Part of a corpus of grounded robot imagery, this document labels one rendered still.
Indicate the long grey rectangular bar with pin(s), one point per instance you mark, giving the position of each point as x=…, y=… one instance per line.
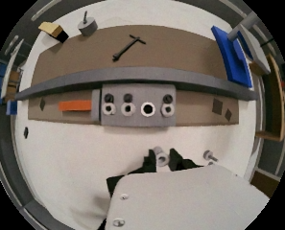
x=182, y=79

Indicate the blue drill press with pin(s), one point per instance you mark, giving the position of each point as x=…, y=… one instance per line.
x=235, y=63

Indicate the dark grey rectangular block with slot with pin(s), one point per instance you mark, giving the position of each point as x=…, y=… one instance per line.
x=26, y=132

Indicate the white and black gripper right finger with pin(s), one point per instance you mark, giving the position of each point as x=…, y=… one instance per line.
x=177, y=163

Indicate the grey rectangular plate with holes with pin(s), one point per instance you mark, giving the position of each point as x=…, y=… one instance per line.
x=138, y=105

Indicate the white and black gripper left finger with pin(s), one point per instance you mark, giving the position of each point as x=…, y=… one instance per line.
x=148, y=166

